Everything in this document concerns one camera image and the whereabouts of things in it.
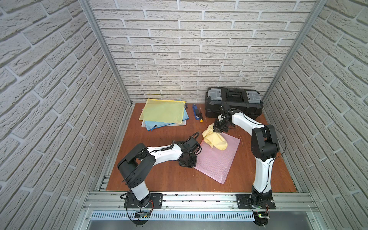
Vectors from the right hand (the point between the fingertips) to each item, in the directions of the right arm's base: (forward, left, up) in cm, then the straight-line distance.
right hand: (215, 129), depth 98 cm
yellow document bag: (+24, +39, -4) cm, 46 cm away
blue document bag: (+10, +48, -3) cm, 49 cm away
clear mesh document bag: (+10, +22, -3) cm, 24 cm away
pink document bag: (-22, +3, -7) cm, 23 cm away
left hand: (-23, +16, -3) cm, 28 cm away
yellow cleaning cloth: (-7, +2, -1) cm, 7 cm away
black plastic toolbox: (+14, -23, +13) cm, 30 cm away
